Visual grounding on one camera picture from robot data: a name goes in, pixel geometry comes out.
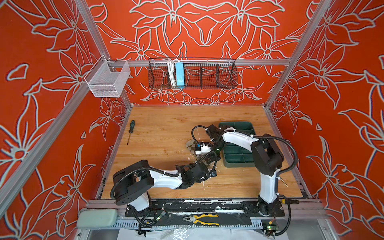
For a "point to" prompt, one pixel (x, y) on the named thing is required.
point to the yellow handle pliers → (193, 218)
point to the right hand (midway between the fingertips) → (207, 159)
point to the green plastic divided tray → (237, 156)
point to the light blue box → (180, 75)
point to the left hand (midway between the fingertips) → (199, 164)
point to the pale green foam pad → (96, 218)
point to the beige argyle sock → (190, 144)
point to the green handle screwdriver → (132, 126)
